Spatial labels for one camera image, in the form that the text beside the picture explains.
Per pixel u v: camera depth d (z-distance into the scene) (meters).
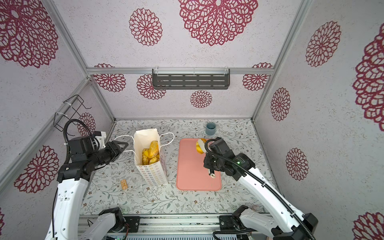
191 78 0.95
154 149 0.80
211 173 0.65
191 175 0.90
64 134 0.50
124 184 0.85
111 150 0.61
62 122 0.71
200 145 0.79
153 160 0.80
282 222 0.38
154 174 0.73
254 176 0.44
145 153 0.83
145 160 0.83
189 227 0.73
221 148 0.52
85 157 0.51
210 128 1.07
